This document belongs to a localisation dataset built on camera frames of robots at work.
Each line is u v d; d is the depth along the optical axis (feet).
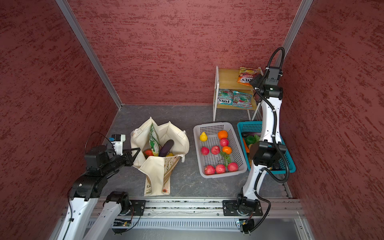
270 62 1.92
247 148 3.05
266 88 1.87
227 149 2.94
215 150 2.95
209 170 2.67
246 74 2.93
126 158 1.98
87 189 1.50
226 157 3.01
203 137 3.19
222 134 3.18
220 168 2.69
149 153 2.59
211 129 3.22
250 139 3.12
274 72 1.95
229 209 2.42
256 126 3.29
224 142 3.07
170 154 2.84
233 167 2.72
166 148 2.77
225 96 3.32
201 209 2.48
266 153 1.70
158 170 2.25
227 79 3.02
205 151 2.95
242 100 3.22
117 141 1.98
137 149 2.28
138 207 2.45
